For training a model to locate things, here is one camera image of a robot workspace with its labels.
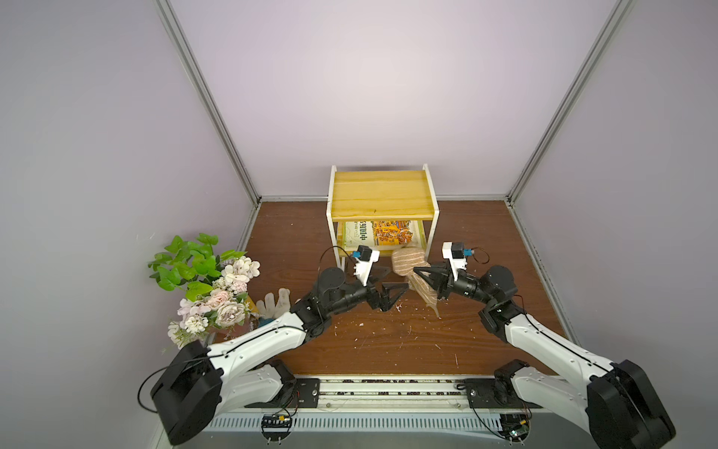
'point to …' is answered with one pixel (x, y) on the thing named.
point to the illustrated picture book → (383, 235)
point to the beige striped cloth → (403, 261)
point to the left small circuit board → (276, 427)
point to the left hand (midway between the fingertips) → (398, 278)
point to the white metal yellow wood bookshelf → (379, 195)
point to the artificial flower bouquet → (216, 286)
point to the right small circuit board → (515, 427)
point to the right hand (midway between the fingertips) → (422, 261)
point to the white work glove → (269, 310)
